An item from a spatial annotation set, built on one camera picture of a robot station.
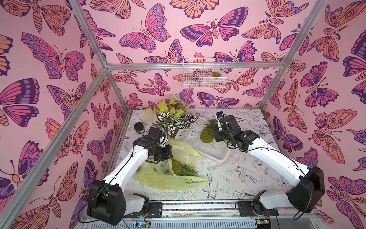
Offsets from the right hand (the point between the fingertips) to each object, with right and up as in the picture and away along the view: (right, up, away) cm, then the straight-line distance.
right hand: (218, 128), depth 81 cm
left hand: (-25, -15, 0) cm, 29 cm away
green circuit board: (-41, -48, -10) cm, 64 cm away
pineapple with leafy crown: (-22, -23, 0) cm, 32 cm away
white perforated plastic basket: (-15, -7, +22) cm, 27 cm away
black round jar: (-52, -1, +22) cm, 57 cm away
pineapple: (-5, -4, +10) cm, 12 cm away
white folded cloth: (-48, +7, +32) cm, 59 cm away
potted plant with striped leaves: (-27, +8, +3) cm, 29 cm away
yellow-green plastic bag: (-33, -27, -1) cm, 42 cm away
